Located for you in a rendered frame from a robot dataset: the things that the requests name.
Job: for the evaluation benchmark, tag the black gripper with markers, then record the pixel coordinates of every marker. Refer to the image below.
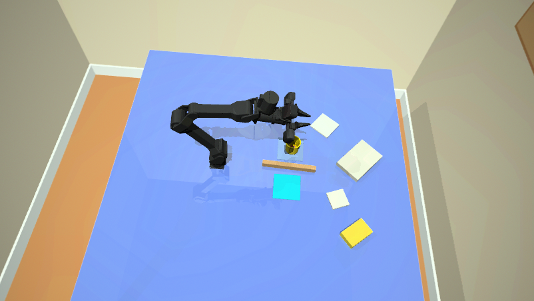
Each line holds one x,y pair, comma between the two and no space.
289,133

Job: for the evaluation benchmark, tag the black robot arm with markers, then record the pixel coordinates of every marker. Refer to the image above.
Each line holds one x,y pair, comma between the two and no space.
240,111

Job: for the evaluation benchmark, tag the white flat pad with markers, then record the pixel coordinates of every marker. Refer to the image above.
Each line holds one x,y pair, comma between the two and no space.
324,125

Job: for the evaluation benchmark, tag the light brown wooden beam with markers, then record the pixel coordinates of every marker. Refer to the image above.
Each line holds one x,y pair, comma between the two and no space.
288,165

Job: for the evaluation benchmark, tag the yellow rectangular block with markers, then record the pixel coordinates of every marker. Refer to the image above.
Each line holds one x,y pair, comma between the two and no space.
356,233

